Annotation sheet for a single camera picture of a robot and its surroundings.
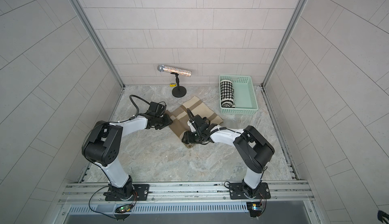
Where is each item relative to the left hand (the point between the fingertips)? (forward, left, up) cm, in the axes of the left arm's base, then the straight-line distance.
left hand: (173, 120), depth 96 cm
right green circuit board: (-46, -43, 0) cm, 63 cm away
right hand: (-15, -9, +1) cm, 17 cm away
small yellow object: (+31, +5, +1) cm, 31 cm away
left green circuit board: (-46, +16, +2) cm, 49 cm away
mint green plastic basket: (+20, -50, +2) cm, 54 cm away
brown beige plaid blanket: (+2, -4, +1) cm, 5 cm away
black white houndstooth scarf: (+18, -36, +6) cm, 40 cm away
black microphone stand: (+25, -1, 0) cm, 25 cm away
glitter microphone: (+23, -5, +20) cm, 31 cm away
